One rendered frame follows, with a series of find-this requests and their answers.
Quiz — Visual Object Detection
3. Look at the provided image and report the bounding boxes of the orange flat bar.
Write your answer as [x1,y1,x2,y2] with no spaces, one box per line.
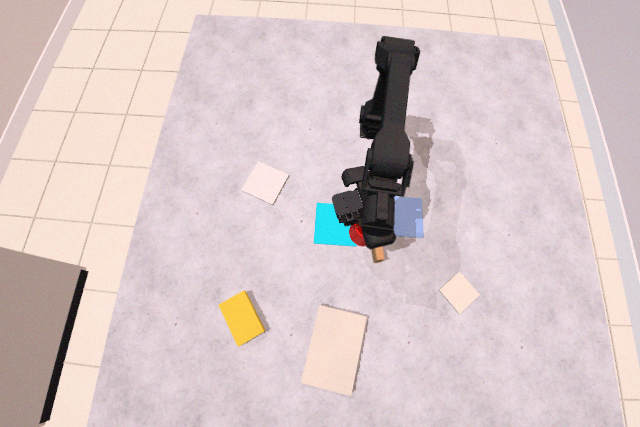
[371,247,385,263]

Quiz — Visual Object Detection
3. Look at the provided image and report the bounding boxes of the yellow rectangular block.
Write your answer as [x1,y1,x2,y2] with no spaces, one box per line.
[219,291,266,346]

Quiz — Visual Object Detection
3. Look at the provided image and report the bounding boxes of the beige flat rectangular slab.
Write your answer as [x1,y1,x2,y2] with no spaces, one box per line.
[301,305,366,396]

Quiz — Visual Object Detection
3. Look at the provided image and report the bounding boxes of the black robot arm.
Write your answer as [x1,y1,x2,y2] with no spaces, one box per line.
[332,36,421,237]

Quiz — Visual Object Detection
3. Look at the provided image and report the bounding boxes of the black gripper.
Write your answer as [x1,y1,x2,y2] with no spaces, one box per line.
[341,166,397,250]

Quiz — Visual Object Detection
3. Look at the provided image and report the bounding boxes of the red cup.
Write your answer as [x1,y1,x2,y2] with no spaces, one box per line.
[349,223,366,247]

